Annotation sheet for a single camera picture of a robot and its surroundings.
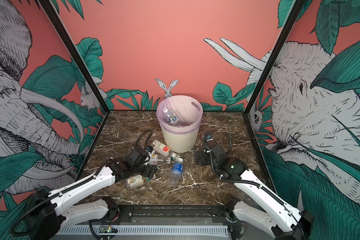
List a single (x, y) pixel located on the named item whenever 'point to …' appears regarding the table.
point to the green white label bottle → (170, 116)
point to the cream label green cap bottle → (136, 181)
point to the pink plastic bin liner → (188, 110)
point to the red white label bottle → (165, 150)
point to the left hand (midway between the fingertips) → (150, 164)
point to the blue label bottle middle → (177, 170)
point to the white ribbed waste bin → (180, 143)
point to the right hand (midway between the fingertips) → (201, 150)
